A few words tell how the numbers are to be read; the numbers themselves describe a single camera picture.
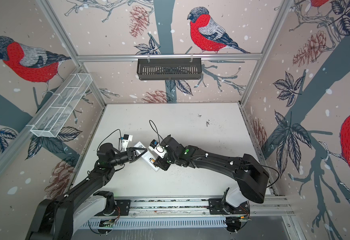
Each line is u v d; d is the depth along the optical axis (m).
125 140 0.76
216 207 0.73
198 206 0.75
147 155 0.76
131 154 0.71
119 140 0.76
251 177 0.42
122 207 0.73
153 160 0.76
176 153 0.60
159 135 0.58
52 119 0.73
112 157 0.68
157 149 0.66
